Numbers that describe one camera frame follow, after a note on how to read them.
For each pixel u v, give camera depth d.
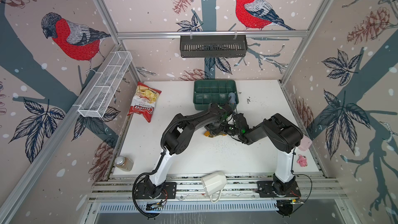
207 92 1.08
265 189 0.73
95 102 0.71
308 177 0.67
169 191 0.73
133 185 0.70
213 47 1.06
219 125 0.78
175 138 0.54
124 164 0.74
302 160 0.81
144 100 1.03
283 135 0.52
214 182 0.70
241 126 0.79
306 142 0.88
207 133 0.90
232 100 1.01
